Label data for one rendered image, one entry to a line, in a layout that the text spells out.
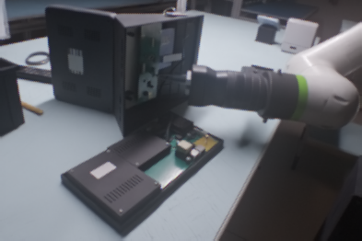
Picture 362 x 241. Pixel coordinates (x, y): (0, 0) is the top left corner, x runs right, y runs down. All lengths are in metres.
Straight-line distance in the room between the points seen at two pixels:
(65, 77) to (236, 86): 0.35
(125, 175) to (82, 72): 0.27
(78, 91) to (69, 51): 0.09
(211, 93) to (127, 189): 0.24
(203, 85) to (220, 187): 0.18
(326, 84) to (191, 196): 0.32
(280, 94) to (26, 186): 0.44
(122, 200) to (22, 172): 0.18
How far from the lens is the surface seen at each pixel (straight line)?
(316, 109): 0.55
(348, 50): 0.69
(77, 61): 0.59
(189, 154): 0.47
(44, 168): 0.48
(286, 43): 1.32
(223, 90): 0.51
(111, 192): 0.39
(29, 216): 0.42
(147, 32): 0.50
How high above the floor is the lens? 1.31
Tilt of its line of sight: 28 degrees down
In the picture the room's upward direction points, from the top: 7 degrees clockwise
